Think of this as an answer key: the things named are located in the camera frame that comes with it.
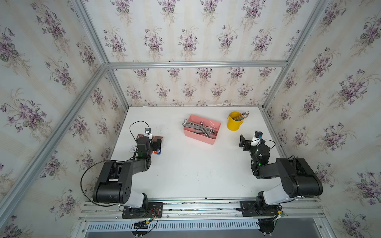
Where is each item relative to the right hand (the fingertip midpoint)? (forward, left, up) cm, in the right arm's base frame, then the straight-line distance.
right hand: (250, 136), depth 90 cm
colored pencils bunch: (+12, +4, +6) cm, 13 cm away
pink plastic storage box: (+15, +21, -8) cm, 27 cm away
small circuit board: (-46, +60, -12) cm, 76 cm away
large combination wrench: (+9, +28, -6) cm, 30 cm away
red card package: (+3, +63, -9) cm, 64 cm away
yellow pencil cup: (+13, +7, -6) cm, 17 cm away
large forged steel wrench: (+10, +41, -1) cm, 42 cm away
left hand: (-1, +63, -2) cm, 63 cm away
